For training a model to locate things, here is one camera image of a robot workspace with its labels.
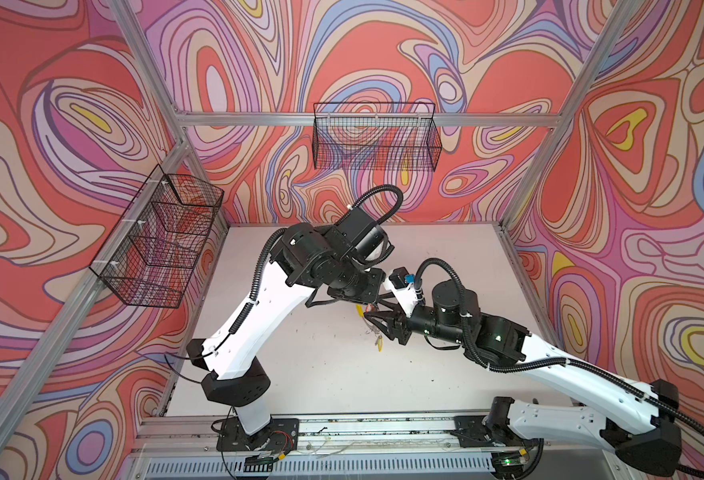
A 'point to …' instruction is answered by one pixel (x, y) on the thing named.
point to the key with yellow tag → (379, 343)
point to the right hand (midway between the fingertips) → (376, 313)
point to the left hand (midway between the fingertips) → (384, 295)
